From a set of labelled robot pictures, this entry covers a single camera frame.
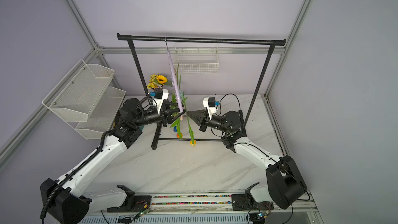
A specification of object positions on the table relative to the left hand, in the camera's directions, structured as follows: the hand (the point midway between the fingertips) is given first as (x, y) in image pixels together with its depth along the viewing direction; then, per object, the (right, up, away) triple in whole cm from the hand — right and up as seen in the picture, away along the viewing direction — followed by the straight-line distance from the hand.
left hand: (182, 110), depth 64 cm
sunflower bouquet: (-20, +17, +29) cm, 39 cm away
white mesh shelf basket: (-51, +5, +13) cm, 53 cm away
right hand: (+2, -2, +5) cm, 6 cm away
